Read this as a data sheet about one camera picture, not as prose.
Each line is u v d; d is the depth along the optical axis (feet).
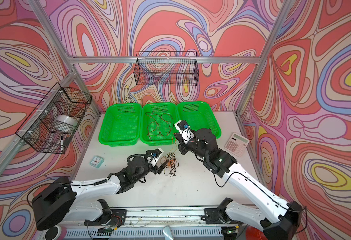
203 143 1.59
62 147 2.34
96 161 2.98
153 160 2.16
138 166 1.99
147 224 2.37
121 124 3.68
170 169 2.75
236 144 3.24
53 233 2.14
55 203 1.37
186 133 1.86
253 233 2.35
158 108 4.04
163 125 3.67
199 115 3.88
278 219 1.25
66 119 2.40
